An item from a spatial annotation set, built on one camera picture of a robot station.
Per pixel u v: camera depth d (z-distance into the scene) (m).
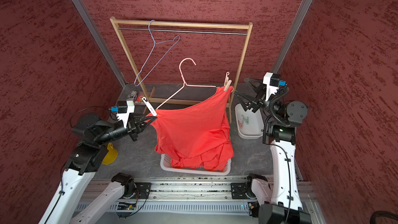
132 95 1.10
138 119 0.52
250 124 1.00
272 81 0.45
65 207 0.39
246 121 1.00
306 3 0.78
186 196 0.73
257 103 0.48
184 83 0.52
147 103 0.53
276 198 0.38
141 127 0.54
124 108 0.47
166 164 0.77
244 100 0.54
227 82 0.60
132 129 0.49
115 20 0.64
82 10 0.80
